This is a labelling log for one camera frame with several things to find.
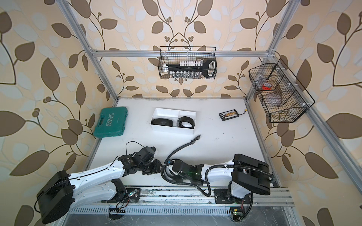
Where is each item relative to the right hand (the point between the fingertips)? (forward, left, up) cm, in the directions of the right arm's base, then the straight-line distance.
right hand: (172, 171), depth 82 cm
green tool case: (+34, +44, +6) cm, 56 cm away
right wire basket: (+26, -61, +33) cm, 74 cm away
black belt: (+18, -13, 0) cm, 22 cm away
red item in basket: (+36, -57, +32) cm, 75 cm away
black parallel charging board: (+40, -43, 0) cm, 59 cm away
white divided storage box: (+32, 0, +6) cm, 33 cm away
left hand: (+1, +6, +3) cm, 7 cm away
